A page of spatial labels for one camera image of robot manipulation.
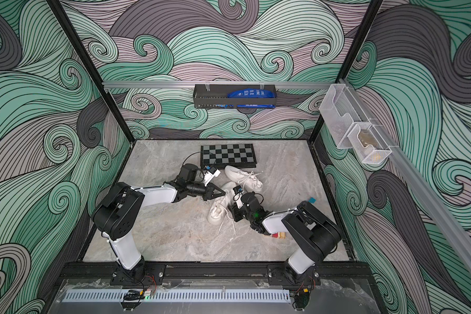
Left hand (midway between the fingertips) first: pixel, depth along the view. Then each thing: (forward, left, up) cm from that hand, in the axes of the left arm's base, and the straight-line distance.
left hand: (224, 191), depth 86 cm
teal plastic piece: (0, -43, -9) cm, 43 cm away
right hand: (-2, -4, -9) cm, 11 cm away
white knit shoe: (+8, -11, -3) cm, 14 cm away
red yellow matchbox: (-16, -24, -8) cm, 30 cm away
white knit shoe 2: (-6, +2, -5) cm, 8 cm away
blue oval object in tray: (+39, -13, +25) cm, 49 cm away
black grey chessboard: (+26, +4, -6) cm, 27 cm away
